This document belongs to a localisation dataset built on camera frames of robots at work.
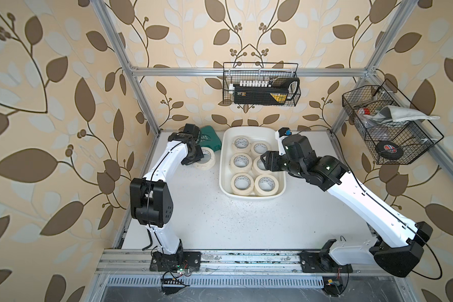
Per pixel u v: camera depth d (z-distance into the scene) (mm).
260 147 1100
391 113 639
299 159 494
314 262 735
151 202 470
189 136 629
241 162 1050
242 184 958
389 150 720
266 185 956
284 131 605
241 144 1118
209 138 1118
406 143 711
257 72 908
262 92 825
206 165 861
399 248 396
